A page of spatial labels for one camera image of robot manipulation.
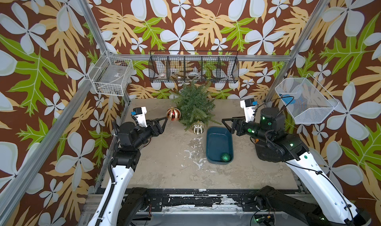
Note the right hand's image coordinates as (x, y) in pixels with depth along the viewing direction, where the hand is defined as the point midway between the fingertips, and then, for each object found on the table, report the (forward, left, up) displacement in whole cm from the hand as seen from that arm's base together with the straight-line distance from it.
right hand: (226, 119), depth 65 cm
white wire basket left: (+34, +63, 0) cm, 71 cm away
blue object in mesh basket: (+22, -42, -10) cm, 48 cm away
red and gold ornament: (+7, +24, -5) cm, 26 cm away
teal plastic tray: (+9, -3, -35) cm, 36 cm away
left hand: (+3, +29, -3) cm, 29 cm away
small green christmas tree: (+17, +13, -7) cm, 22 cm away
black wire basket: (+48, +14, -3) cm, 50 cm away
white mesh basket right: (+14, -50, -6) cm, 52 cm away
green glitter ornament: (-5, -4, -29) cm, 30 cm away
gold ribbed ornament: (+3, +12, -10) cm, 16 cm away
